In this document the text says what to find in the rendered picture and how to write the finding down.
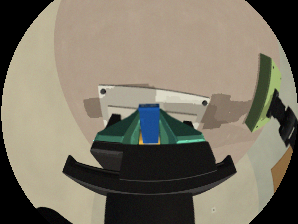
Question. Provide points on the white rectangular mounting plate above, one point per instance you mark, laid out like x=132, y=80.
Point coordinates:
x=169, y=100

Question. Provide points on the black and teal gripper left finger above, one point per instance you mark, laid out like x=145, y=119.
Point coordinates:
x=126, y=131

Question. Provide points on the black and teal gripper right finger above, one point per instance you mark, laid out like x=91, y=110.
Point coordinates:
x=176, y=131

